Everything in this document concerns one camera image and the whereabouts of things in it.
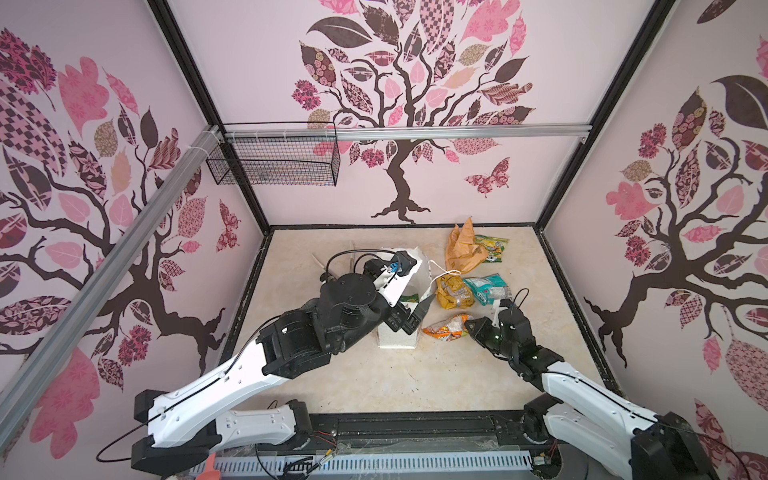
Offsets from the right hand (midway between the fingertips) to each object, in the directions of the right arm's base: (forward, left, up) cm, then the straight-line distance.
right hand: (464, 319), depth 85 cm
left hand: (-8, +17, +31) cm, 36 cm away
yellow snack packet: (+13, +1, -6) cm, 14 cm away
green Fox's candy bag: (+2, +16, +8) cm, 18 cm away
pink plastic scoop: (-35, +64, -6) cm, 73 cm away
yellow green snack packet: (+33, -17, -5) cm, 37 cm away
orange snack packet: (+28, -5, -4) cm, 28 cm away
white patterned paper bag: (-4, +22, -2) cm, 23 cm away
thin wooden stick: (+25, +47, -7) cm, 53 cm away
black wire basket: (+69, +69, +9) cm, 98 cm away
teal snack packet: (+12, -10, -3) cm, 16 cm away
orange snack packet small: (-3, +4, 0) cm, 5 cm away
